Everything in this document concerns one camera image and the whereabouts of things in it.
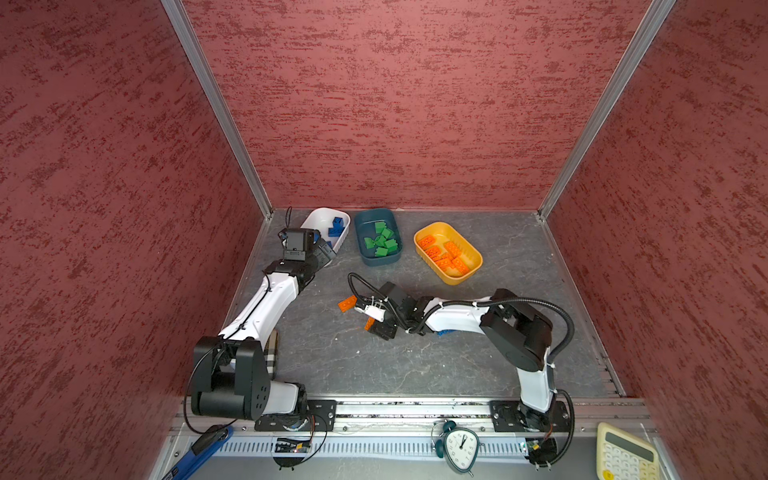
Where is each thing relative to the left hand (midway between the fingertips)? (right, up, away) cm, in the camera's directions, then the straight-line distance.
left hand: (320, 261), depth 88 cm
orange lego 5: (+8, -14, +5) cm, 17 cm away
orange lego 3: (+40, -2, +15) cm, 43 cm away
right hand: (+17, -20, +2) cm, 26 cm away
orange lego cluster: (+37, +2, +18) cm, 42 cm away
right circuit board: (+59, -45, -17) cm, 76 cm away
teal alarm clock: (+37, -41, -21) cm, 59 cm away
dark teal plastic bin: (+11, +12, +26) cm, 31 cm away
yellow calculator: (+76, -44, -21) cm, 90 cm away
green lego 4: (+17, +6, +21) cm, 28 cm away
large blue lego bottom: (0, +10, +22) cm, 24 cm away
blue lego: (+1, +13, +25) cm, 28 cm away
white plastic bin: (-6, +14, +25) cm, 29 cm away
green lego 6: (+18, +2, +16) cm, 24 cm away
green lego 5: (+22, +4, +18) cm, 29 cm away
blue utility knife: (-22, -42, -22) cm, 52 cm away
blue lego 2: (+34, -14, -24) cm, 44 cm away
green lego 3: (+13, +5, +21) cm, 26 cm away
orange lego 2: (+44, +3, +18) cm, 48 cm away
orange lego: (+35, +6, +21) cm, 41 cm away
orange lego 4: (+46, -2, +15) cm, 48 cm away
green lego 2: (+20, +9, +23) cm, 32 cm away
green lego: (+17, +12, +25) cm, 33 cm away
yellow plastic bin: (+41, +9, +22) cm, 47 cm away
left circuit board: (-5, -45, -16) cm, 48 cm away
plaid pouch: (-12, -25, -7) cm, 29 cm away
